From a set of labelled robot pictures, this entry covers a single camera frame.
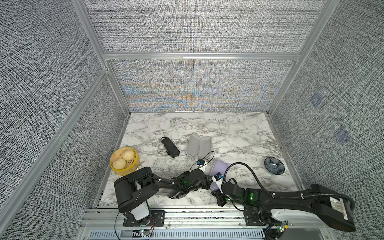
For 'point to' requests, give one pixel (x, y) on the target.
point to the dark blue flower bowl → (274, 165)
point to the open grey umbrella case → (199, 147)
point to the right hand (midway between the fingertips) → (210, 190)
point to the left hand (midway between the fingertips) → (216, 180)
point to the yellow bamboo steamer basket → (131, 166)
